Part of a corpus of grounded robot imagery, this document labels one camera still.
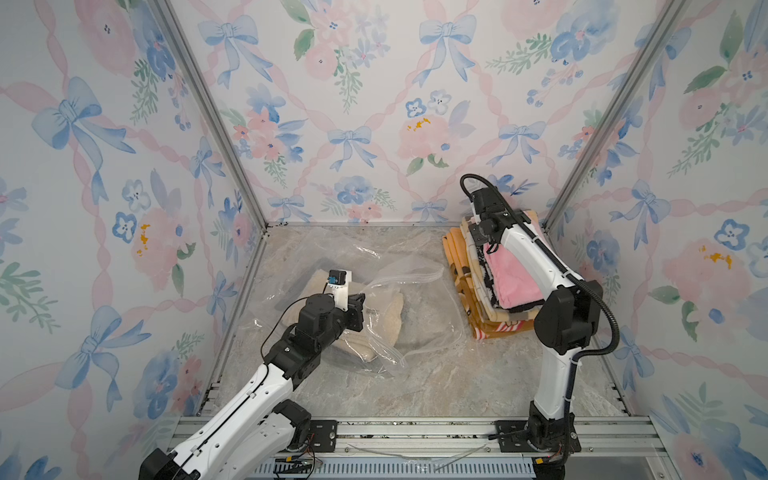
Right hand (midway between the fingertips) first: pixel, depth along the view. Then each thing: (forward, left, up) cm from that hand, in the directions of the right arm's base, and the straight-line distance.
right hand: (493, 225), depth 92 cm
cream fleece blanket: (-25, +34, -12) cm, 44 cm away
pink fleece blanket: (-20, -3, -3) cm, 21 cm away
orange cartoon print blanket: (-4, +8, -17) cm, 19 cm away
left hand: (-26, +38, +1) cm, 46 cm away
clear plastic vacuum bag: (-21, +24, -20) cm, 38 cm away
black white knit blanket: (-17, +2, -9) cm, 19 cm away
